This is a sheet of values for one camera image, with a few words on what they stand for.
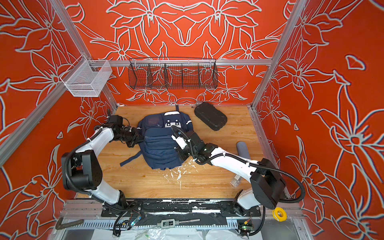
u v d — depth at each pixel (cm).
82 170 45
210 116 104
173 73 98
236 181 81
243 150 94
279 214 71
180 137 69
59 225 69
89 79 92
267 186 42
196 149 61
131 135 77
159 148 79
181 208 74
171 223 69
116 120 73
